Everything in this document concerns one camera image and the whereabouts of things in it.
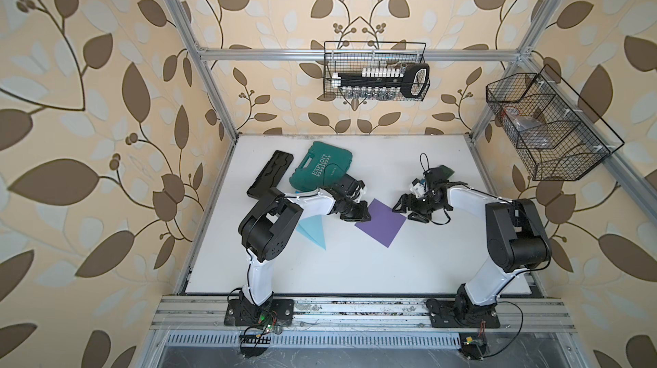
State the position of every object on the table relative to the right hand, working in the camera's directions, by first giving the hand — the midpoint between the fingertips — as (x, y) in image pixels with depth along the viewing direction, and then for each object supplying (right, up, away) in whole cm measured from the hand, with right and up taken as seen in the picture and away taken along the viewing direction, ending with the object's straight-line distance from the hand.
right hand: (401, 213), depth 94 cm
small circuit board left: (-46, -30, -26) cm, 61 cm away
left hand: (-13, 0, -3) cm, 13 cm away
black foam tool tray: (-51, +13, +11) cm, 54 cm away
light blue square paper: (-33, -4, -5) cm, 33 cm away
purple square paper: (-7, -4, -2) cm, 8 cm away
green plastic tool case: (-30, +17, +11) cm, 37 cm away
